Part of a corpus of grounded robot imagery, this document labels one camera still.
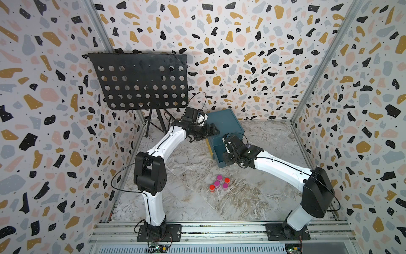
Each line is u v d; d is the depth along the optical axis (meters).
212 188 0.86
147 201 0.56
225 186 0.88
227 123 0.91
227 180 0.90
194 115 0.73
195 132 0.77
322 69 0.92
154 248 0.72
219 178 0.90
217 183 0.88
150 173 0.50
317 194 0.45
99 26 0.75
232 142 0.64
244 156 0.61
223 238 0.73
